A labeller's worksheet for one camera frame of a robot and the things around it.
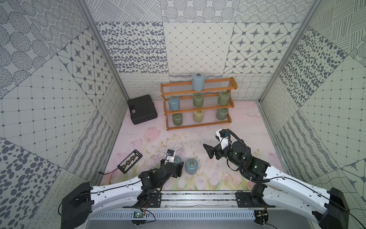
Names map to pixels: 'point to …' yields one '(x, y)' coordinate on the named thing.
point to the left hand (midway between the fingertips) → (181, 164)
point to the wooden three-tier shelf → (185, 109)
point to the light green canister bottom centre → (198, 116)
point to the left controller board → (139, 214)
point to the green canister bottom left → (177, 118)
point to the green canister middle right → (223, 98)
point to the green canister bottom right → (221, 113)
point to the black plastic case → (142, 109)
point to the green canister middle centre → (198, 99)
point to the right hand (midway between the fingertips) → (211, 141)
